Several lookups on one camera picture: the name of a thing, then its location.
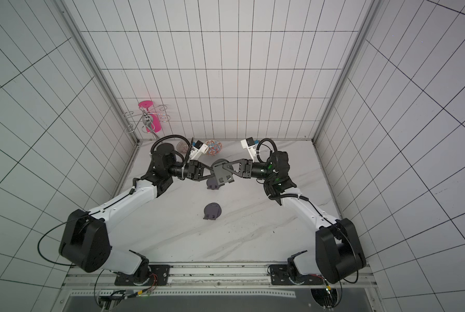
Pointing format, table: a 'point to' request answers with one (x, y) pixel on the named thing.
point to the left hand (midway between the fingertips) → (214, 177)
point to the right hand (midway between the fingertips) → (226, 165)
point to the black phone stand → (223, 175)
